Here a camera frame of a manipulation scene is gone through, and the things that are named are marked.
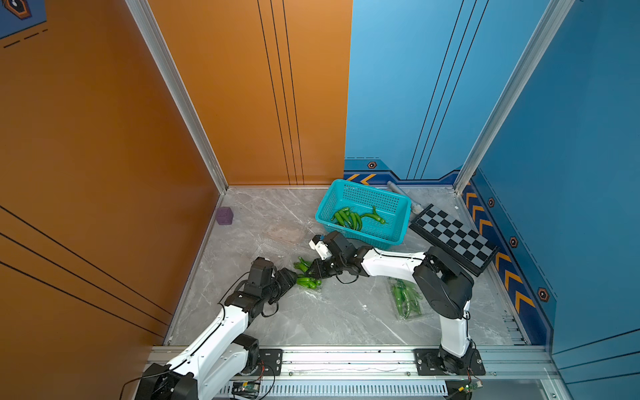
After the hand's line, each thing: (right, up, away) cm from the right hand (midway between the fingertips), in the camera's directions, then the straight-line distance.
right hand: (308, 273), depth 86 cm
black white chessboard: (+52, +13, +13) cm, 55 cm away
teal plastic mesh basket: (+15, +25, +26) cm, 39 cm away
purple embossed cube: (-38, +20, +19) cm, 47 cm away
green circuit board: (-16, -30, -15) cm, 37 cm away
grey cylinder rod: (+45, +23, +22) cm, 56 cm away
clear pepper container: (-1, -7, +1) cm, 7 cm away
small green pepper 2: (+1, -3, 0) cm, 3 cm away
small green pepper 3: (-3, +2, +3) cm, 4 cm away
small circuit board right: (+48, -28, -17) cm, 58 cm away
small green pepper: (+27, +19, +20) cm, 39 cm away
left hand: (-5, -1, 0) cm, 5 cm away
